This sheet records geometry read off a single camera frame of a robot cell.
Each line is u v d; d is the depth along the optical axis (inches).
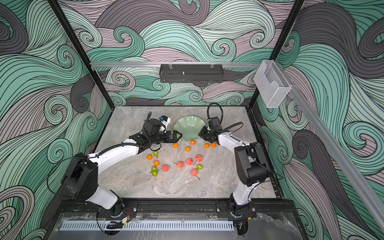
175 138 29.3
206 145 38.2
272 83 31.2
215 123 29.4
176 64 36.7
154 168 33.6
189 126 42.1
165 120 30.3
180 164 33.9
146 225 27.5
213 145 37.7
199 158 34.7
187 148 37.4
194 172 32.8
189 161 34.4
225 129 24.7
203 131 33.6
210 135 28.3
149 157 35.7
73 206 29.4
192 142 38.0
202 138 33.9
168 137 29.2
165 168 33.6
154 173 32.9
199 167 34.2
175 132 29.9
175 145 37.7
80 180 17.0
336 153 20.2
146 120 26.1
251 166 18.5
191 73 37.4
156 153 36.4
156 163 34.5
